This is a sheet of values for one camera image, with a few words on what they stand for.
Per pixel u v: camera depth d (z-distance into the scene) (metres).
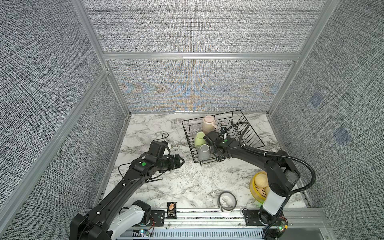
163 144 0.61
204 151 0.84
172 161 0.67
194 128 0.98
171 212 0.74
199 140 0.89
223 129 0.79
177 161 0.69
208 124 0.97
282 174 0.48
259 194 0.76
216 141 0.69
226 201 0.79
